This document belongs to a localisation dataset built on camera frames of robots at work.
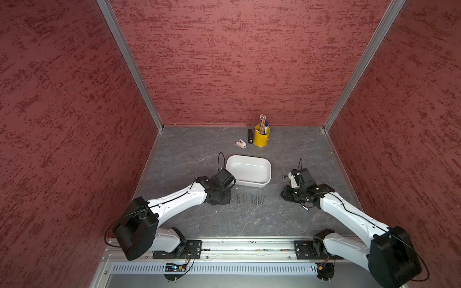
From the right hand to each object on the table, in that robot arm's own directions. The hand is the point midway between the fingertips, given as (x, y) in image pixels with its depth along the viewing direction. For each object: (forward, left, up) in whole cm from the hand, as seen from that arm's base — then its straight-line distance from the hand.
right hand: (283, 197), depth 85 cm
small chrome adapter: (-4, -11, -4) cm, 12 cm away
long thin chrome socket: (+1, +22, -3) cm, 22 cm away
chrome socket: (+13, -4, -3) cm, 13 cm away
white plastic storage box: (+17, +16, -2) cm, 23 cm away
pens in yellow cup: (+42, +5, +8) cm, 43 cm away
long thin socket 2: (+1, +15, -3) cm, 15 cm away
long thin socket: (+2, +19, -4) cm, 19 cm away
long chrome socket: (+1, +12, -3) cm, 13 cm away
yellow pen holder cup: (+35, +8, +3) cm, 36 cm away
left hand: (-2, +29, +1) cm, 29 cm away
